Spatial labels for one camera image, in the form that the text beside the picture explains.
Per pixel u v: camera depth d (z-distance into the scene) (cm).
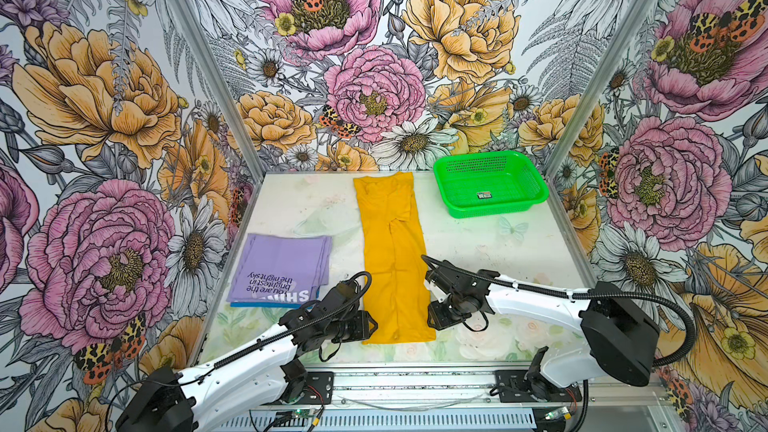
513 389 73
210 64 90
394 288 91
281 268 92
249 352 50
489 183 120
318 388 74
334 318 63
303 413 71
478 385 76
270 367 52
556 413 71
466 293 64
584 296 48
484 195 115
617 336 43
